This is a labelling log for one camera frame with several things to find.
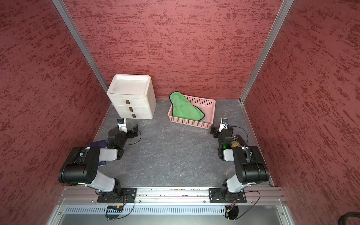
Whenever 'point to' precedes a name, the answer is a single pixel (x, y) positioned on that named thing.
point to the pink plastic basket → (207, 106)
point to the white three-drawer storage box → (133, 96)
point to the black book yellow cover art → (239, 142)
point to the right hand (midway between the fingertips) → (219, 125)
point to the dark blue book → (101, 144)
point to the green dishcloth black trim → (183, 108)
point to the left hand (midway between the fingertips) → (131, 126)
